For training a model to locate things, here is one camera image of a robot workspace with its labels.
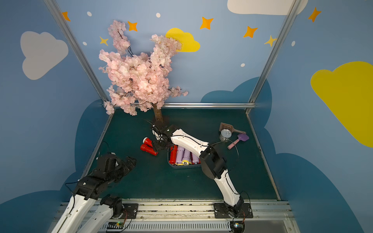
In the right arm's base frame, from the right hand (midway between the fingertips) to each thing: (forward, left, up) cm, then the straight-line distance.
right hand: (159, 146), depth 89 cm
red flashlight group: (-5, -9, -3) cm, 10 cm away
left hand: (-14, +11, +5) cm, 18 cm away
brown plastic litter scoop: (+27, -44, -10) cm, 52 cm away
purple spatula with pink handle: (+17, -56, -10) cm, 59 cm away
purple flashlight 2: (-8, -17, -2) cm, 19 cm away
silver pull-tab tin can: (+14, -43, -5) cm, 46 cm away
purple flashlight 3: (-6, -23, -3) cm, 24 cm away
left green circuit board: (-41, +17, -12) cm, 46 cm away
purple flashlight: (-3, -13, -3) cm, 14 cm away
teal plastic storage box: (-9, -13, -8) cm, 18 cm away
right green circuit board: (-37, -46, -13) cm, 61 cm away
